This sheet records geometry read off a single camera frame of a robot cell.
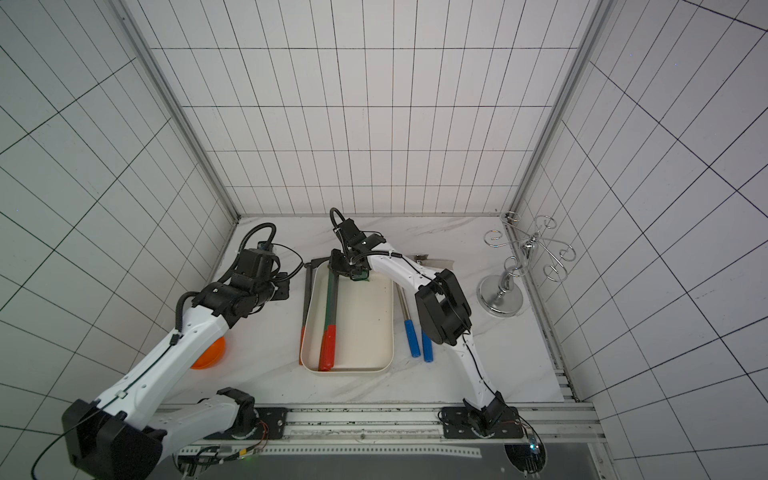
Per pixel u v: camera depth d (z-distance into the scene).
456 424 0.72
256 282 0.59
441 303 0.57
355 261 0.69
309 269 1.00
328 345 0.78
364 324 0.91
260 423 0.72
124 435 0.37
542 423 0.76
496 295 0.95
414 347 0.85
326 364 0.76
